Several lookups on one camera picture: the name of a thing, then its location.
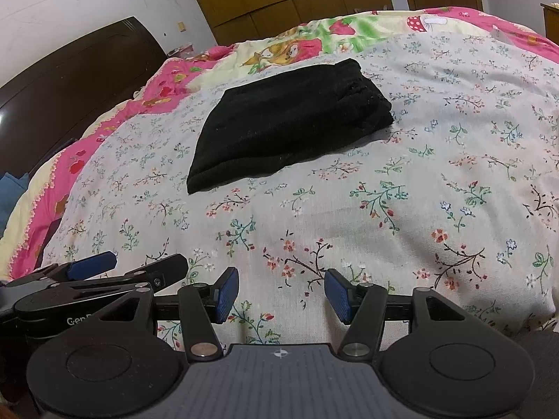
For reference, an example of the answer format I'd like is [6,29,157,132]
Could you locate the dark wooden headboard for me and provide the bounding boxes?
[0,16,167,177]

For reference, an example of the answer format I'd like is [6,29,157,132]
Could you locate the blue cloth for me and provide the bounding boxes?
[0,172,31,234]

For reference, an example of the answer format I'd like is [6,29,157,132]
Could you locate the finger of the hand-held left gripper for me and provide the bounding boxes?
[26,251,118,286]
[57,253,189,291]

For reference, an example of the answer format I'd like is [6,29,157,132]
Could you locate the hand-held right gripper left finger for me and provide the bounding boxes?
[61,267,240,360]

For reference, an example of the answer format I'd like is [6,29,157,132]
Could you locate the wooden desk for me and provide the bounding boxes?
[540,2,559,40]

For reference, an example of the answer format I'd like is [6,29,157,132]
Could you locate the floral printed blanket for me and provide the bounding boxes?
[0,5,559,350]

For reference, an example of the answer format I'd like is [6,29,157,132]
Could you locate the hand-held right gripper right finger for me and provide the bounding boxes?
[325,268,499,357]

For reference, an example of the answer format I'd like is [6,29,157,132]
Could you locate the black pants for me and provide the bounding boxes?
[187,58,394,195]

